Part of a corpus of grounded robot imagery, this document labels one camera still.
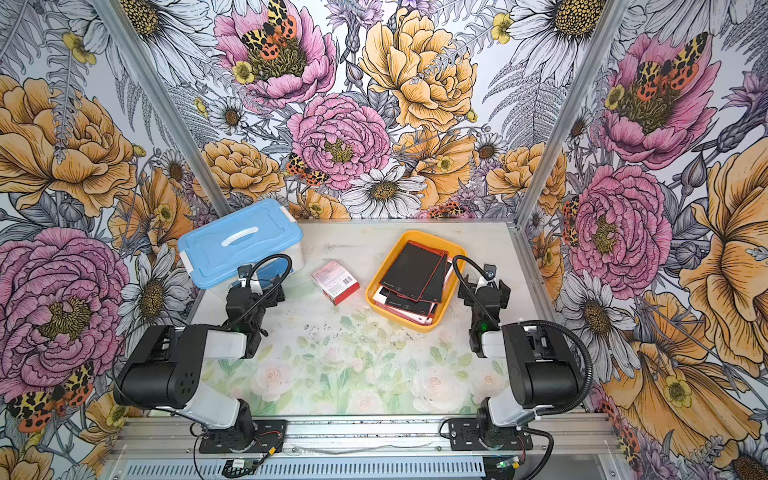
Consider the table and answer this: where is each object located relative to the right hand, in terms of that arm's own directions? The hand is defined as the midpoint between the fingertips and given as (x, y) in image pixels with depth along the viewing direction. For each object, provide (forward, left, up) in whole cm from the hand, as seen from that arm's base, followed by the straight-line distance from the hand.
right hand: (481, 282), depth 94 cm
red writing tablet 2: (+2, +14, -6) cm, 15 cm away
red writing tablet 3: (-3, +23, -6) cm, 24 cm away
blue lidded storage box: (+11, +66, +10) cm, 67 cm away
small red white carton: (+5, +46, -4) cm, 46 cm away
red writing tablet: (+9, +21, -5) cm, 23 cm away
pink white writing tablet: (-1, +32, -6) cm, 32 cm away
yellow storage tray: (+22, +14, -3) cm, 27 cm away
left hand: (+2, +67, +1) cm, 67 cm away
